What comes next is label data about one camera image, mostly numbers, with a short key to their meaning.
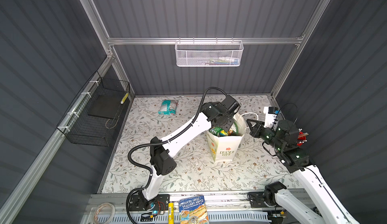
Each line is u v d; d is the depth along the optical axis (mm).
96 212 703
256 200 736
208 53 1236
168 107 1084
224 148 752
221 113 542
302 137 823
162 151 464
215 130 806
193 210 693
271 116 602
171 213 693
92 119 721
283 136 509
